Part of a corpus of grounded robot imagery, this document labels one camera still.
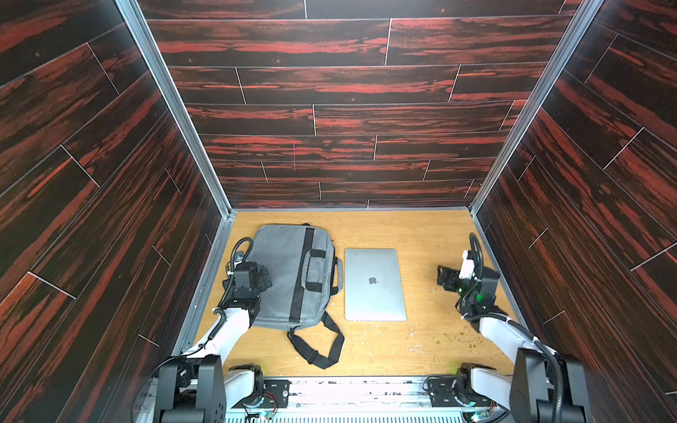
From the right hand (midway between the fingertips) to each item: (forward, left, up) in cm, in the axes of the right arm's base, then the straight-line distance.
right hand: (456, 268), depth 90 cm
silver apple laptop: (-5, +28, -9) cm, 30 cm away
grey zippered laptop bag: (-3, +53, -3) cm, 53 cm away
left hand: (-5, +71, 0) cm, 71 cm away
